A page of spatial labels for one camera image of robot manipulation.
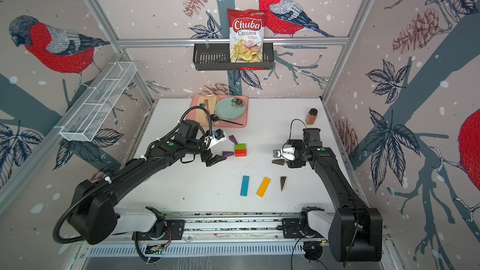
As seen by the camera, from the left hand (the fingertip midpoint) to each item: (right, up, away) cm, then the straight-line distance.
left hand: (224, 143), depth 80 cm
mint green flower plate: (-1, +17, +38) cm, 42 cm away
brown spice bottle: (+47, +11, +23) cm, 54 cm away
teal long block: (+9, -21, +5) cm, 23 cm away
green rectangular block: (+6, -5, +19) cm, 21 cm away
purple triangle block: (0, -7, +13) cm, 15 cm away
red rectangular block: (+7, -7, +16) cm, 19 cm away
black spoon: (-9, +10, +30) cm, 33 cm away
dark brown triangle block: (+27, -11, +11) cm, 31 cm away
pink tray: (+7, +10, +31) cm, 33 cm away
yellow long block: (+18, -22, +7) cm, 29 cm away
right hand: (+31, -2, +7) cm, 31 cm away
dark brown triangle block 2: (+27, -18, +6) cm, 33 cm away
